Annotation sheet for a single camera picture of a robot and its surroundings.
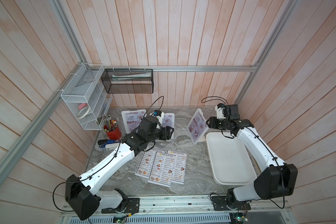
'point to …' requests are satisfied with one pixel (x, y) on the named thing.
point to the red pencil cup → (113, 132)
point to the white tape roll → (83, 112)
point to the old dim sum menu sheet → (178, 172)
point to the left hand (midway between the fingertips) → (168, 131)
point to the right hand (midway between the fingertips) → (208, 121)
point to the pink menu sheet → (198, 127)
